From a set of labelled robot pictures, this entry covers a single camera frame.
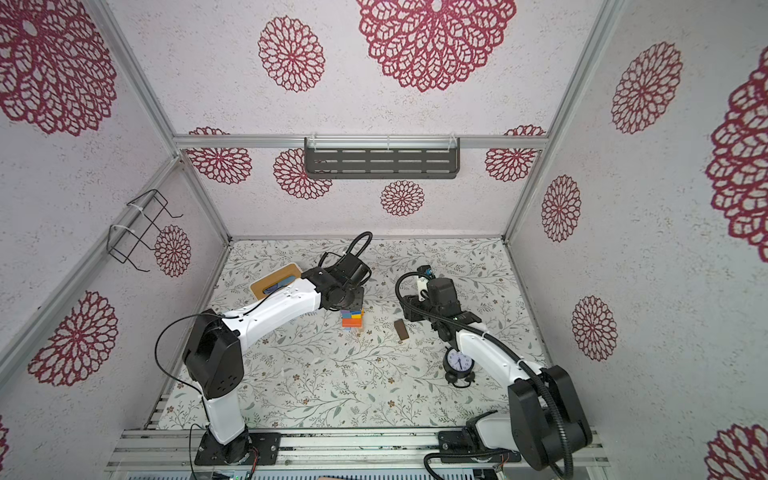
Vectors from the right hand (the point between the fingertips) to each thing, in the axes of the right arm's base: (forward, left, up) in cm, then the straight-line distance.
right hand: (409, 295), depth 87 cm
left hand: (-2, +17, -2) cm, 17 cm away
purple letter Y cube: (-2, +19, -8) cm, 21 cm away
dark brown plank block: (-4, +2, -13) cm, 14 cm away
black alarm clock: (-16, -14, -12) cm, 25 cm away
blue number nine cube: (-3, +16, -6) cm, 18 cm away
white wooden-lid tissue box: (+11, +45, -8) cm, 47 cm away
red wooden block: (-4, +17, -9) cm, 20 cm away
